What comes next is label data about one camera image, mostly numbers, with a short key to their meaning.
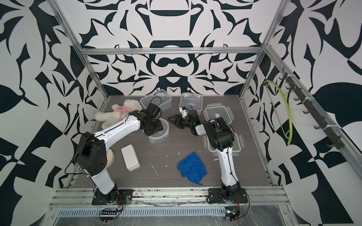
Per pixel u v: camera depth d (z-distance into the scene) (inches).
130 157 32.8
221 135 23.1
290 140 26.2
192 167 32.4
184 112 38.0
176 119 36.0
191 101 47.1
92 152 18.0
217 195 29.3
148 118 26.0
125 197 29.2
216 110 44.2
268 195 30.0
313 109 21.6
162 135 35.1
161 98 31.0
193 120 33.4
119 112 38.9
